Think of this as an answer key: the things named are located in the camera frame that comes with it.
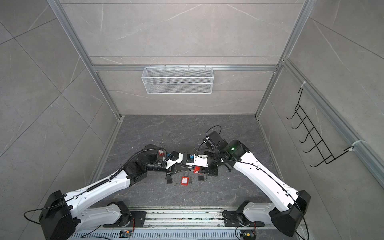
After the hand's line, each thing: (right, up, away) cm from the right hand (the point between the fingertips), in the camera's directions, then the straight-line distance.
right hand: (200, 165), depth 70 cm
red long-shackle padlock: (-9, -13, +14) cm, 21 cm away
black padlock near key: (+1, -12, +17) cm, 21 cm away
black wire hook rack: (+52, +14, -3) cm, 54 cm away
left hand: (-6, +1, -2) cm, 6 cm away
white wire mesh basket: (-14, +50, +30) cm, 61 cm away
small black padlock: (-18, -13, +15) cm, 26 cm away
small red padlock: (-2, -1, -4) cm, 5 cm away
